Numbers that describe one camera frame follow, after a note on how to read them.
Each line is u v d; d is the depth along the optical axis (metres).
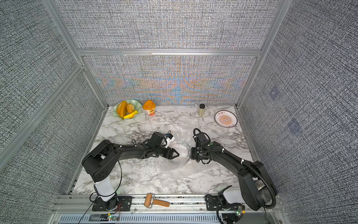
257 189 0.42
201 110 1.07
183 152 0.90
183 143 0.93
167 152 0.80
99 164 0.48
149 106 1.07
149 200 0.74
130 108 1.09
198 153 0.74
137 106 1.13
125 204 0.73
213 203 0.73
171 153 0.80
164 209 0.73
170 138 0.84
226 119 1.10
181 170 0.84
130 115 1.07
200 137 0.69
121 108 1.06
